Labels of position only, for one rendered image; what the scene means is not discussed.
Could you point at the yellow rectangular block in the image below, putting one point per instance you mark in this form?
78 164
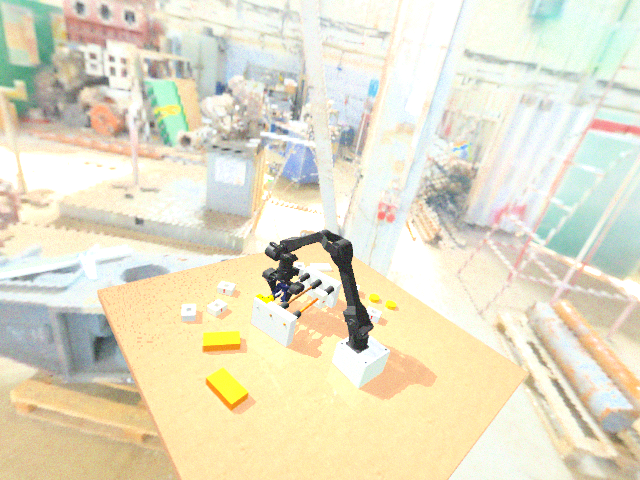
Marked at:
226 388
221 341

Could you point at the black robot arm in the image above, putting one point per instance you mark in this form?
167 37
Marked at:
341 252

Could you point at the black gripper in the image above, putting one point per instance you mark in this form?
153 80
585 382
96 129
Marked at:
284 276

